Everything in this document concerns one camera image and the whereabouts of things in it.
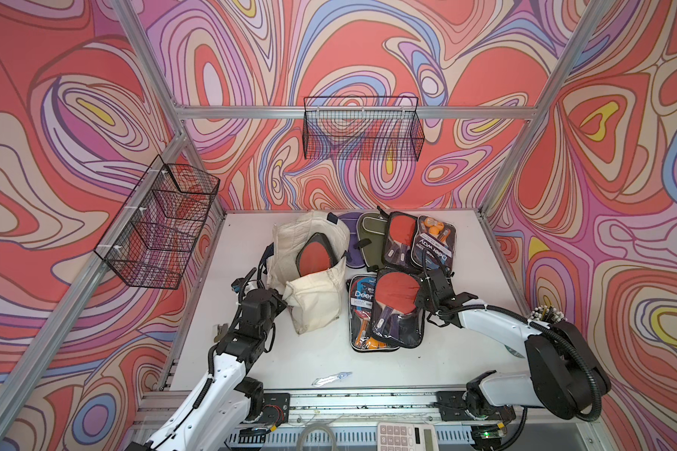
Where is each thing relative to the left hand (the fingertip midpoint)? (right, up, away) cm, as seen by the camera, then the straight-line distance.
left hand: (282, 290), depth 82 cm
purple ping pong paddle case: (+24, +8, +20) cm, 32 cm away
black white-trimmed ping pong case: (+52, +13, +22) cm, 58 cm away
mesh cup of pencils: (+73, -4, -9) cm, 73 cm away
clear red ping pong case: (+40, +16, +24) cm, 50 cm away
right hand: (+45, -6, +9) cm, 46 cm away
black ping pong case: (+35, -8, +2) cm, 36 cm away
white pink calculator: (+34, -34, -14) cm, 50 cm away
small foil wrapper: (+11, -25, -4) cm, 28 cm away
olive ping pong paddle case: (+30, +19, +25) cm, 43 cm away
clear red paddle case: (+8, +9, +14) cm, 19 cm away
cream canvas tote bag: (+10, -2, -2) cm, 10 cm away
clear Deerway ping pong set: (+24, -4, +9) cm, 26 cm away
